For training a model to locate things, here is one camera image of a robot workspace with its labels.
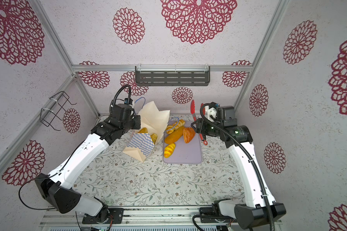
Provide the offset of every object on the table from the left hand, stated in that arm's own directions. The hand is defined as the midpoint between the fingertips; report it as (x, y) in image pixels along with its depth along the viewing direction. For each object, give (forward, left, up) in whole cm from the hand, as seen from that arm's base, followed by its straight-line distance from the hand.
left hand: (137, 120), depth 77 cm
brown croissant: (+8, -30, -24) cm, 40 cm away
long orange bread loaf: (+9, -22, -25) cm, 35 cm away
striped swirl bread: (+9, +1, -21) cm, 23 cm away
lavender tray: (-4, -28, -29) cm, 41 cm away
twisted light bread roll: (+20, -26, -26) cm, 42 cm away
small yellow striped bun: (-3, -17, -26) cm, 31 cm away
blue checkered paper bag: (+15, -6, -21) cm, 26 cm away
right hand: (-7, -30, +5) cm, 31 cm away
